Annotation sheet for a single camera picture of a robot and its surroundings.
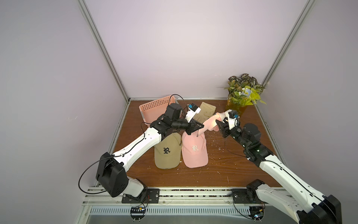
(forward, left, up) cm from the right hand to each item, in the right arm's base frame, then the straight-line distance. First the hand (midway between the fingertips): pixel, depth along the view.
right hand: (220, 116), depth 72 cm
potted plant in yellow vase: (+28, -21, -6) cm, 35 cm away
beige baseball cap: (-11, +30, -23) cm, 39 cm away
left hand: (-5, +9, -1) cm, 11 cm away
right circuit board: (-39, -19, -32) cm, 54 cm away
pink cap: (-2, +5, -4) cm, 6 cm away
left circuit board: (-41, +44, -32) cm, 68 cm away
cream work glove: (+28, +2, -28) cm, 40 cm away
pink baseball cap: (-9, +13, -22) cm, 27 cm away
